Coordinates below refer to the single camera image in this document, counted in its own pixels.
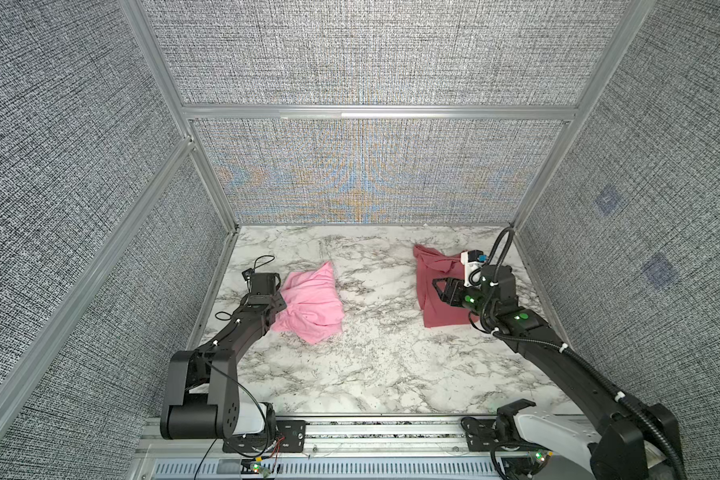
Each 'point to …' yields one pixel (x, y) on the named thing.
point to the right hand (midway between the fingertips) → (439, 280)
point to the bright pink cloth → (315, 309)
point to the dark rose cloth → (432, 264)
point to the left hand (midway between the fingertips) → (270, 299)
